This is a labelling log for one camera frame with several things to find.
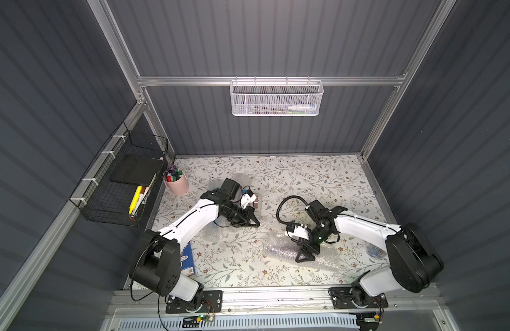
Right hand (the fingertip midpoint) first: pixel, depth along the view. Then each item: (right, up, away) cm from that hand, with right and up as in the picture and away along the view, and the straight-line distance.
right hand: (301, 250), depth 82 cm
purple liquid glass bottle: (-8, +1, -2) cm, 8 cm away
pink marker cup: (-56, +28, +14) cm, 65 cm away
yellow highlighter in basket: (-60, +22, -11) cm, 65 cm away
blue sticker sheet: (-46, -5, -2) cm, 46 cm away
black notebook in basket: (-63, +33, -6) cm, 71 cm away
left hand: (-16, +10, -4) cm, 20 cm away
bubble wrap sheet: (-25, +29, +23) cm, 44 cm away
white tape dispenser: (-19, +18, +14) cm, 29 cm away
